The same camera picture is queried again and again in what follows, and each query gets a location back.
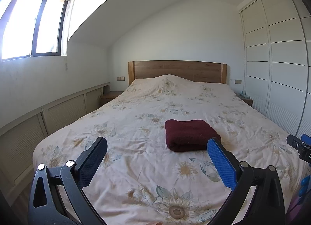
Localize dark red knit sweater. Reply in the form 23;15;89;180
165;119;221;152

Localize blue gloved object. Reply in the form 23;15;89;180
298;134;310;201

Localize beige radiator cover cabinet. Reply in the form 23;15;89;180
1;82;110;204

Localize right wooden nightstand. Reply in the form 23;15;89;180
237;94;253;107

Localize wooden nightstand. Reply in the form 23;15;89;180
237;94;253;107
100;91;123;106

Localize items on right nightstand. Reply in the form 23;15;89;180
239;91;250;99

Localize floral white bed duvet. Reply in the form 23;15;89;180
33;75;307;224

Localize white sliding wardrobe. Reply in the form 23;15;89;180
240;0;310;137

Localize wooden headboard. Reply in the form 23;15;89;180
128;60;227;84

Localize left wooden nightstand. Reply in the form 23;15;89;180
100;91;123;106

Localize left wall switch plate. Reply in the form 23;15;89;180
117;76;125;81

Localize window with dark frame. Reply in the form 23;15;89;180
1;0;70;61

